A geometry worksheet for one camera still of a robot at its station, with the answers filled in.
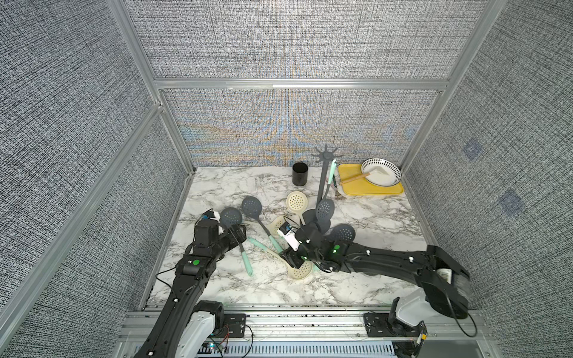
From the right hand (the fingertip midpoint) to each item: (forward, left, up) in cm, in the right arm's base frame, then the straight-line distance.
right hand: (283, 244), depth 80 cm
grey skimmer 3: (+10, -25, -11) cm, 29 cm away
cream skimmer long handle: (-7, -6, -10) cm, 13 cm away
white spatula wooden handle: (+44, -47, -9) cm, 65 cm away
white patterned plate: (+38, -48, -10) cm, 62 cm away
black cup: (+41, -8, -6) cm, 42 cm away
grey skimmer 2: (+22, +14, -10) cm, 28 cm away
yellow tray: (+36, -39, -13) cm, 55 cm away
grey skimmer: (+15, -17, 0) cm, 22 cm away
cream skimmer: (+26, -6, -10) cm, 28 cm away
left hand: (+4, +14, +4) cm, 15 cm away
